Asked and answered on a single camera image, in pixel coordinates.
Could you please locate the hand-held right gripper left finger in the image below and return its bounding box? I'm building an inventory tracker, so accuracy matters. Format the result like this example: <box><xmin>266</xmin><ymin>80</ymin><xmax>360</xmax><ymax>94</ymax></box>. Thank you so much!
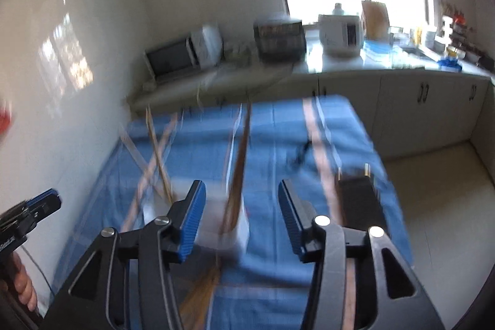
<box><xmin>46</xmin><ymin>180</ymin><xmax>207</xmax><ymax>330</ymax></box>

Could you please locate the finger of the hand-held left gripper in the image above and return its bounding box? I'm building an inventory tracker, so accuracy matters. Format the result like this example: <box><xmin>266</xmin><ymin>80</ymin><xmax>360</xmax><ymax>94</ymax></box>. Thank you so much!
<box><xmin>27</xmin><ymin>189</ymin><xmax>62</xmax><ymax>223</ymax></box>

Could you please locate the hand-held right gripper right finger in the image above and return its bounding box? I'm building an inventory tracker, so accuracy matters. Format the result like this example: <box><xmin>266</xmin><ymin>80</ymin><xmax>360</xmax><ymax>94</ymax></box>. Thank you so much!
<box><xmin>278</xmin><ymin>178</ymin><xmax>445</xmax><ymax>330</ymax></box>

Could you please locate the white utensil holder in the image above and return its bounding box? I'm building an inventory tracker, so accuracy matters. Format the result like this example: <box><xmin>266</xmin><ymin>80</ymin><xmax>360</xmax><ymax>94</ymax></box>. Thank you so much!
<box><xmin>143</xmin><ymin>187</ymin><xmax>251</xmax><ymax>261</ymax></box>

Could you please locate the dark brown chopstick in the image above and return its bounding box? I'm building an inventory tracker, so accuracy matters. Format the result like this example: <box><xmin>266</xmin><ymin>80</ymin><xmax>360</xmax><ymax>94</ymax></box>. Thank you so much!
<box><xmin>218</xmin><ymin>104</ymin><xmax>254</xmax><ymax>234</ymax></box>

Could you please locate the pile of wooden chopsticks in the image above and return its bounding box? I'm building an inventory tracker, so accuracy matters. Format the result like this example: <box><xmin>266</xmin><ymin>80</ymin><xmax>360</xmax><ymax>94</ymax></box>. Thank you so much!
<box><xmin>180</xmin><ymin>260</ymin><xmax>223</xmax><ymax>330</ymax></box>

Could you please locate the person's left hand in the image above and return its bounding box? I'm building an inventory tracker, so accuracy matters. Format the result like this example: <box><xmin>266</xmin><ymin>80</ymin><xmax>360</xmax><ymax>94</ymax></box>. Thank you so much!
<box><xmin>8</xmin><ymin>253</ymin><xmax>38</xmax><ymax>312</ymax></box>

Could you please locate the black rectangular device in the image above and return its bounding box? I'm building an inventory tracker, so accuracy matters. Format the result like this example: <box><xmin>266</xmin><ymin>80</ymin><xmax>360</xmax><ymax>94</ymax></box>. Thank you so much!
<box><xmin>336</xmin><ymin>165</ymin><xmax>389</xmax><ymax>234</ymax></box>

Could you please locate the blue plaid tablecloth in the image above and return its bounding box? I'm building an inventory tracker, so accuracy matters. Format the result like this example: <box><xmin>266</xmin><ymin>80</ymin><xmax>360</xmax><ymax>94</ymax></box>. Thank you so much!
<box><xmin>50</xmin><ymin>94</ymin><xmax>414</xmax><ymax>330</ymax></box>

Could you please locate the red object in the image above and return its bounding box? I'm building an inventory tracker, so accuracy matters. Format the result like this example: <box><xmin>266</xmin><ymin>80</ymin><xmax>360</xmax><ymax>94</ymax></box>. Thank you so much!
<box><xmin>0</xmin><ymin>100</ymin><xmax>14</xmax><ymax>135</ymax></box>

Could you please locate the white kitchen cabinet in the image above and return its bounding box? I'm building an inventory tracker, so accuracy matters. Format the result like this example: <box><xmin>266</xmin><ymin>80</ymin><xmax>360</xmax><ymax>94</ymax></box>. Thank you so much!
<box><xmin>317</xmin><ymin>75</ymin><xmax>492</xmax><ymax>161</ymax></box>

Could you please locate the white microwave oven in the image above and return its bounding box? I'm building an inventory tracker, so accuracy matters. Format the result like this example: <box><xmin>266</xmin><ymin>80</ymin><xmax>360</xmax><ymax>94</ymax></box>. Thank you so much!
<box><xmin>144</xmin><ymin>24</ymin><xmax>224</xmax><ymax>85</ymax></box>

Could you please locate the black countertop oven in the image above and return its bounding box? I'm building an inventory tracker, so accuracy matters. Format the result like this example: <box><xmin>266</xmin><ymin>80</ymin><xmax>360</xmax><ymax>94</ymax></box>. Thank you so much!
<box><xmin>253</xmin><ymin>19</ymin><xmax>307</xmax><ymax>62</ymax></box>

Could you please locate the blue tray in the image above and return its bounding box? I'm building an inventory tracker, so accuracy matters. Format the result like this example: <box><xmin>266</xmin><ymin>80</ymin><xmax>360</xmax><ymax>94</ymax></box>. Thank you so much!
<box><xmin>364</xmin><ymin>40</ymin><xmax>403</xmax><ymax>62</ymax></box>

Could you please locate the white rice cooker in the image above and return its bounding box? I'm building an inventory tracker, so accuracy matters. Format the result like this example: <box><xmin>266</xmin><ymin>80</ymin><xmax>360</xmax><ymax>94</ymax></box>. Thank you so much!
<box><xmin>317</xmin><ymin>13</ymin><xmax>365</xmax><ymax>55</ymax></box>

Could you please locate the brown cardboard box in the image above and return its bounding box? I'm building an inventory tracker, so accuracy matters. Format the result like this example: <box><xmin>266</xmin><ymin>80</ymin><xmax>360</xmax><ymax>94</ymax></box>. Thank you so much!
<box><xmin>361</xmin><ymin>0</ymin><xmax>389</xmax><ymax>39</ymax></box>

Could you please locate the white condiment rack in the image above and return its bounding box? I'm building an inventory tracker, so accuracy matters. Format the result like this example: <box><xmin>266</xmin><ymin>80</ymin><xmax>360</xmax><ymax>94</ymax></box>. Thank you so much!
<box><xmin>437</xmin><ymin>1</ymin><xmax>495</xmax><ymax>68</ymax></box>

